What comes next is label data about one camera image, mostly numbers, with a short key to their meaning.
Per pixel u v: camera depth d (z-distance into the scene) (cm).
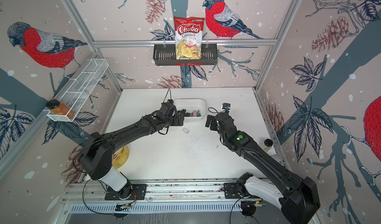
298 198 38
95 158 44
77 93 77
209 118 70
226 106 68
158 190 75
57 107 60
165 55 95
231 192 73
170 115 70
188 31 85
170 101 79
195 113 101
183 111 103
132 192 73
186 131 96
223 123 55
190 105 107
